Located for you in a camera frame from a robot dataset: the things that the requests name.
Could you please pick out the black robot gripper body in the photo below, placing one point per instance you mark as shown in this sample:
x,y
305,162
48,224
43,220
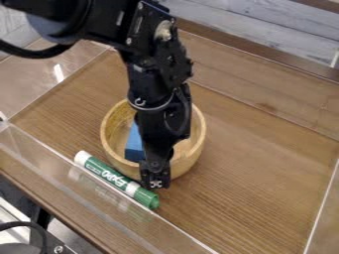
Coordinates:
x,y
167,126

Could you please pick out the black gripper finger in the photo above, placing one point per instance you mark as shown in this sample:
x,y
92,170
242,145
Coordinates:
x,y
155,179

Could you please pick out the green Expo marker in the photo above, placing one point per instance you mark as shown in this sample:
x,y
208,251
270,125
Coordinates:
x,y
118,180

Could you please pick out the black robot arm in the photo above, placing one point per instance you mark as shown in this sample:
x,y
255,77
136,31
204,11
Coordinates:
x,y
140,29

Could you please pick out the wooden brown bowl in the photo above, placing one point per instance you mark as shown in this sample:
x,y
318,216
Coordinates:
x,y
114,133

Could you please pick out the blue foam block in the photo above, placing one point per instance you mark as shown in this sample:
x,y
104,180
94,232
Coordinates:
x,y
134,153

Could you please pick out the clear acrylic front wall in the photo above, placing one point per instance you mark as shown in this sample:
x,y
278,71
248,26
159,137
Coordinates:
x,y
107,218

